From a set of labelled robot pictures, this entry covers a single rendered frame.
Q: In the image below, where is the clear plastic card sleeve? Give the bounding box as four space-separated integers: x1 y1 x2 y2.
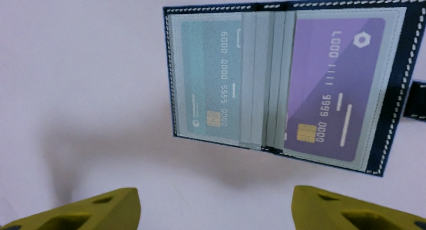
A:
168 11 270 150

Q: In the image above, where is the dark blue card holder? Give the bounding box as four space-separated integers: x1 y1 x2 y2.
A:
162 0 426 179

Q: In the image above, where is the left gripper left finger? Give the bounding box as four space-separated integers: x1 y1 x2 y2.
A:
0 187 141 230

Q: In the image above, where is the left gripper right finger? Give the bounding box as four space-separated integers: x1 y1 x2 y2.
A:
291 185 426 230

